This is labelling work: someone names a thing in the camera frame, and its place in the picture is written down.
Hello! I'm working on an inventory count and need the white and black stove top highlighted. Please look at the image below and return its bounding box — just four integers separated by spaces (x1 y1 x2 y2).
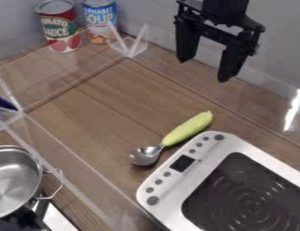
135 131 300 231

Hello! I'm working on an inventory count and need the alphabet soup can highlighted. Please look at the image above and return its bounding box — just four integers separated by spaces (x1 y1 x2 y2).
81 0 117 44

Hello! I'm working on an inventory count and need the blue object at left edge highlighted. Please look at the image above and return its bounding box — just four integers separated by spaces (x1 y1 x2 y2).
0 97 17 111

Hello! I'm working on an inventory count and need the clear acrylic divider strip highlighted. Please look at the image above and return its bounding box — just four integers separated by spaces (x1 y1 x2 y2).
0 79 129 231

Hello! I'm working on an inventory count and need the stainless steel pot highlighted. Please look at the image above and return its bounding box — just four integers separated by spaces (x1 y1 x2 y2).
0 145 63 218

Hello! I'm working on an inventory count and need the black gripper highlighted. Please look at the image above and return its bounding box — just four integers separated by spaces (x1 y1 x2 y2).
173 0 266 82

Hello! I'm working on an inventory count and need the clear acrylic corner bracket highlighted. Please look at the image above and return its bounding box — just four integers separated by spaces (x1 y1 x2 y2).
107 22 148 59

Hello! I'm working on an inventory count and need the green handled metal spoon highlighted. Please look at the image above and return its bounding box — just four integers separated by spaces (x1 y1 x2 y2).
129 111 214 166

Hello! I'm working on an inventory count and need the tomato sauce can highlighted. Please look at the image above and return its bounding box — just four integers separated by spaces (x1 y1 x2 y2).
34 0 81 53

